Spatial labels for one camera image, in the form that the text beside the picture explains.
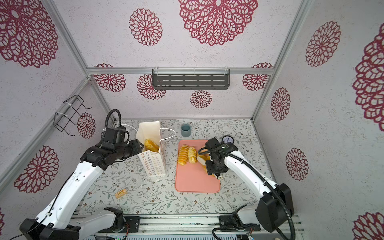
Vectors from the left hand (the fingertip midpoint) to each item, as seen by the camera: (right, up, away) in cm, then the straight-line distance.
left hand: (139, 149), depth 76 cm
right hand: (+37, -11, +4) cm, 39 cm away
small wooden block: (-13, -26, +7) cm, 30 cm away
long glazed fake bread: (+32, -7, +10) cm, 35 cm away
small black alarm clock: (+52, +4, +30) cm, 60 cm away
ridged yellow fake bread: (+1, +1, +16) cm, 16 cm away
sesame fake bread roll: (+21, -5, +19) cm, 29 cm away
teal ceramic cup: (+23, +10, +31) cm, 39 cm away
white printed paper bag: (+6, -7, +4) cm, 10 cm away
